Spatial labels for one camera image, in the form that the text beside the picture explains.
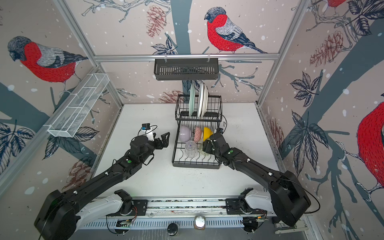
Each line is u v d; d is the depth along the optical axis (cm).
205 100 76
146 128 68
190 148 84
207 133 91
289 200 40
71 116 74
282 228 67
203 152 77
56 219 39
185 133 90
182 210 73
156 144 71
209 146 76
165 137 74
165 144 73
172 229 60
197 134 90
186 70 107
